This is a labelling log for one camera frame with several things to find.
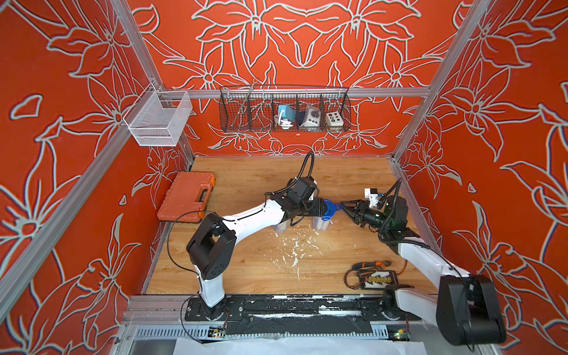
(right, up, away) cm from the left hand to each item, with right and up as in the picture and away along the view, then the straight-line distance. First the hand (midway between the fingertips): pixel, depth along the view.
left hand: (324, 207), depth 84 cm
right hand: (+4, +1, -5) cm, 7 cm away
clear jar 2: (-1, -7, +4) cm, 8 cm away
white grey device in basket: (-4, +37, +7) cm, 38 cm away
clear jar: (-16, -9, +4) cm, 19 cm away
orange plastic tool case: (-60, +3, +15) cm, 62 cm away
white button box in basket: (+6, +36, +9) cm, 37 cm away
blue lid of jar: (+2, 0, -1) cm, 3 cm away
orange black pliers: (+20, -21, -2) cm, 29 cm away
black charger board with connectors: (+18, -25, -6) cm, 32 cm away
